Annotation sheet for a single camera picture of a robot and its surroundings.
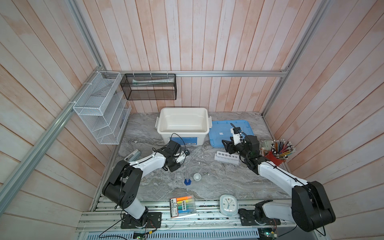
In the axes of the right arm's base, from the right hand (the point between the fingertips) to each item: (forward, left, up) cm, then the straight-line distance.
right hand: (226, 138), depth 87 cm
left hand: (-11, +32, -13) cm, 36 cm away
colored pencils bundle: (-5, -32, -4) cm, 33 cm away
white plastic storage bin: (+21, +23, -14) cm, 34 cm away
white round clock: (-33, +1, -13) cm, 36 cm away
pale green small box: (+4, -29, -12) cm, 32 cm away
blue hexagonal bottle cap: (-21, +23, -14) cm, 34 cm away
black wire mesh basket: (+37, +52, +10) cm, 65 cm away
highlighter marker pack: (-35, +25, -13) cm, 45 cm away
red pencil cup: (-11, -27, -5) cm, 30 cm away
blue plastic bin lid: (+18, +1, -16) cm, 24 cm away
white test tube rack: (-6, -1, -12) cm, 14 cm away
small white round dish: (-19, +17, -13) cm, 29 cm away
